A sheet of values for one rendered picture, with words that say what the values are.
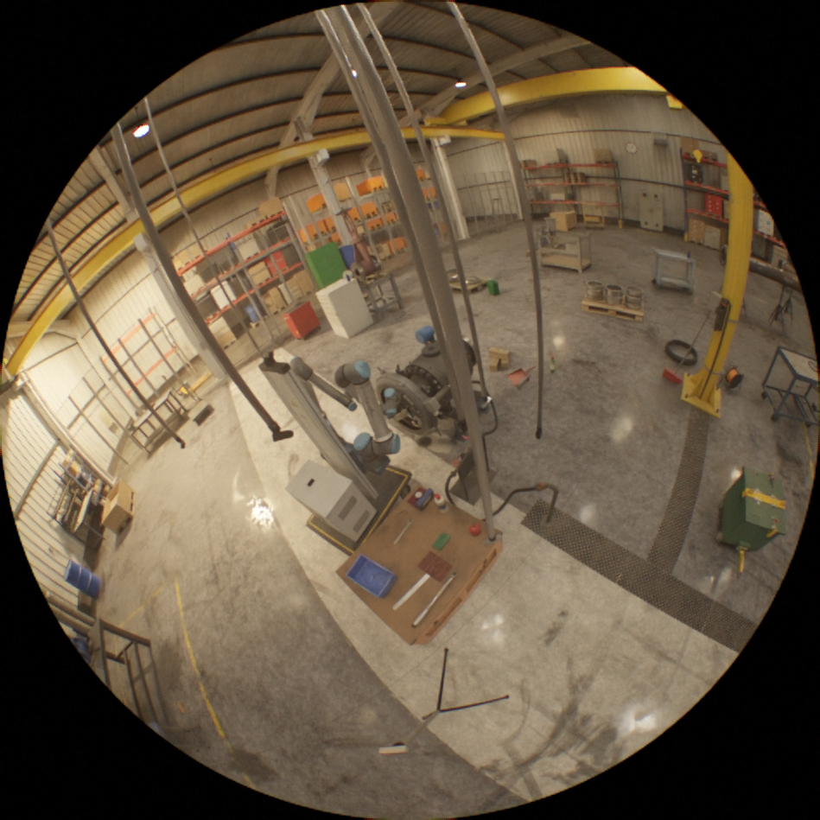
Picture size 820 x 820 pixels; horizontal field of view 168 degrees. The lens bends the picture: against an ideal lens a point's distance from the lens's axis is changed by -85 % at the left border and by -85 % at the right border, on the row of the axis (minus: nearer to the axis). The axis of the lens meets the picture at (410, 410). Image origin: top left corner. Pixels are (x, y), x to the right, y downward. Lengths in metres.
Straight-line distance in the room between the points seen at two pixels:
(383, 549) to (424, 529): 0.34
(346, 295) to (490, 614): 5.92
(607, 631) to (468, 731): 1.24
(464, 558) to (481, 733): 1.46
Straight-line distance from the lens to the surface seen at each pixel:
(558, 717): 2.50
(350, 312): 6.29
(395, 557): 2.09
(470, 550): 1.97
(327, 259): 9.54
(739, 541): 3.04
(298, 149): 10.34
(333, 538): 2.57
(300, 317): 7.59
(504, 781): 2.69
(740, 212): 3.50
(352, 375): 1.73
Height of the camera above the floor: 2.34
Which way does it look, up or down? 40 degrees down
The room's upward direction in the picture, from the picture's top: 22 degrees counter-clockwise
